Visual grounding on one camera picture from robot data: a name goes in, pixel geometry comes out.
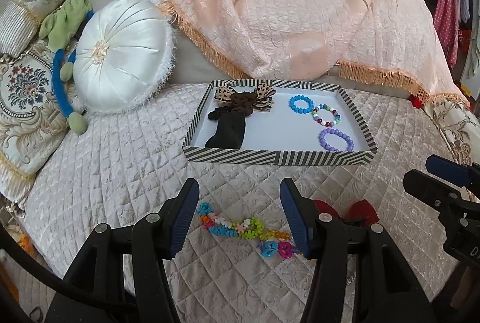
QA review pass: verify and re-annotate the purple bead bracelet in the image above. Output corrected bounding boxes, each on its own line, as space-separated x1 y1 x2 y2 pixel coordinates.
317 127 355 153

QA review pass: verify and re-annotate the black velvet scrunchie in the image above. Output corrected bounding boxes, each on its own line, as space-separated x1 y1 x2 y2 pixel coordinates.
205 107 246 149

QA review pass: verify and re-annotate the multicolour bead bracelet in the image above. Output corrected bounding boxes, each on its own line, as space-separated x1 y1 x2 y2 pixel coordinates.
310 103 342 128

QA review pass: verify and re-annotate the blue bead bracelet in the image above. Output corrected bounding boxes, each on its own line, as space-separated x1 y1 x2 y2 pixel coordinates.
288 93 315 114

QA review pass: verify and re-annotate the leopard print bow scrunchie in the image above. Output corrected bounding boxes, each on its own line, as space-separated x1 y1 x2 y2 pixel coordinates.
208 83 276 121

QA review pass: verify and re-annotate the red bow hair clip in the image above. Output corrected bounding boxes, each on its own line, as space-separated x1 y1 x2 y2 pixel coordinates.
313 200 379 228

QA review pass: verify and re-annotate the quilted cream bedspread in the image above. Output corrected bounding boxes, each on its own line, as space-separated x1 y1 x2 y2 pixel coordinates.
22 84 456 322

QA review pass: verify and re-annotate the small red object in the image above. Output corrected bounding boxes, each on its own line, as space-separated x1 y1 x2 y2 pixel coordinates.
408 95 424 109

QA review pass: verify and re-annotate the striped black white tray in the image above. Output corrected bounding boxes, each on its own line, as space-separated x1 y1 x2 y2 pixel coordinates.
182 79 377 166

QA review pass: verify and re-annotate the pink polka dot garment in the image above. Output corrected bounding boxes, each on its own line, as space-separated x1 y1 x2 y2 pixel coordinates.
433 0 459 69

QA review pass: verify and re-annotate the round white satin cushion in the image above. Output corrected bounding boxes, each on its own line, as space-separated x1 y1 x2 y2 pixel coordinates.
73 0 175 114

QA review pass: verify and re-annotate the floral embroidered square pillow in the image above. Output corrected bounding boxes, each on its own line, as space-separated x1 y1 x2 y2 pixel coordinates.
1 39 68 210

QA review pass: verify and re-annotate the peach fringed blanket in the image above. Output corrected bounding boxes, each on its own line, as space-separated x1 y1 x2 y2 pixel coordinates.
160 0 465 104

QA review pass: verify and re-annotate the green blue plush toy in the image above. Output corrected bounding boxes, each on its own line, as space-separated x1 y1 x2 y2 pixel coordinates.
38 0 94 135

